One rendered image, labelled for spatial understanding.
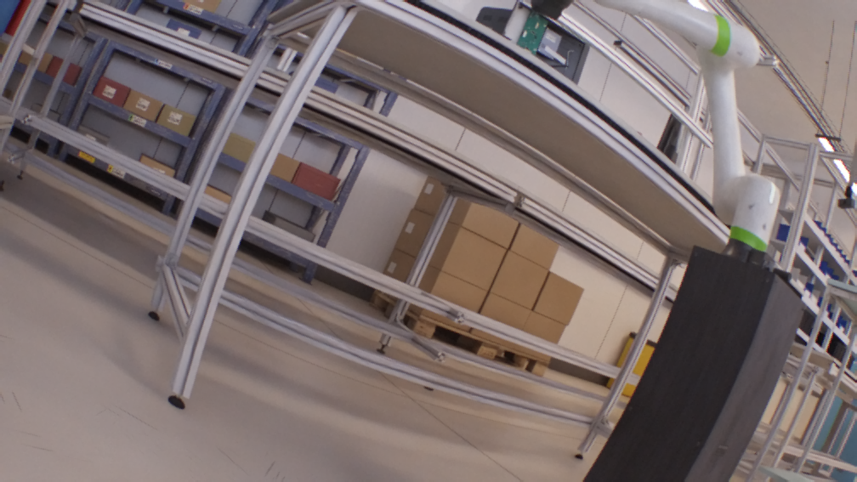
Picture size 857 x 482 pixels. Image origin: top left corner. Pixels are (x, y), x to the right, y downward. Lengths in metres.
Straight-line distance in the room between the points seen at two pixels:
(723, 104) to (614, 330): 5.92
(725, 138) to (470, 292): 3.82
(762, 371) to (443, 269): 3.98
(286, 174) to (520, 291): 1.75
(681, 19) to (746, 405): 0.90
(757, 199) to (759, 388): 0.46
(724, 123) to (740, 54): 0.24
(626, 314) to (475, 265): 2.69
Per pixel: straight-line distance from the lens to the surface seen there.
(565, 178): 2.70
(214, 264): 1.51
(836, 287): 2.67
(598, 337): 7.48
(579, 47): 1.97
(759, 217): 1.68
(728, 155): 1.83
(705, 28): 1.67
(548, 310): 5.75
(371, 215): 6.11
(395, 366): 2.53
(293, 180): 5.43
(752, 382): 1.55
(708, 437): 1.48
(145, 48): 3.58
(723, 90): 1.85
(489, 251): 5.39
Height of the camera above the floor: 0.54
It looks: level
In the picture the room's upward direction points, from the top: 24 degrees clockwise
